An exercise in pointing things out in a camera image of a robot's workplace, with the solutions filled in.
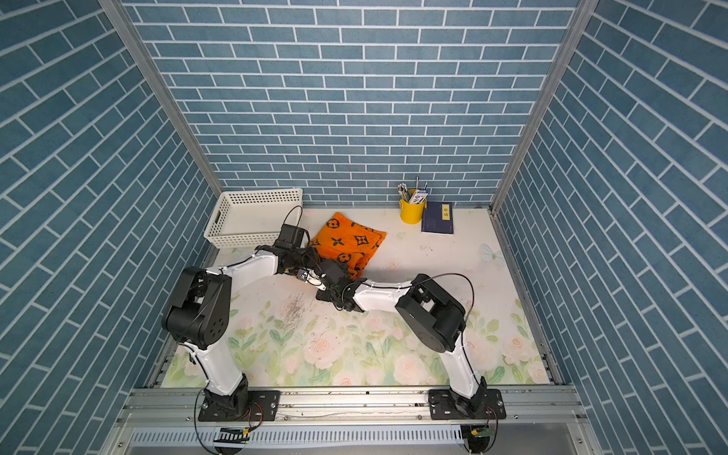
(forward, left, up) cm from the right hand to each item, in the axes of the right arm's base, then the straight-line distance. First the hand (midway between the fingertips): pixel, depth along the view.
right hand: (330, 272), depth 94 cm
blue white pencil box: (+30, -29, +10) cm, 43 cm away
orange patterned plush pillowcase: (+17, -3, -5) cm, 18 cm away
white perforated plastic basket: (+28, +39, -7) cm, 48 cm away
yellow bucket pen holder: (+30, -27, 0) cm, 41 cm away
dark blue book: (+35, -39, -6) cm, 53 cm away
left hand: (+5, +3, -1) cm, 6 cm away
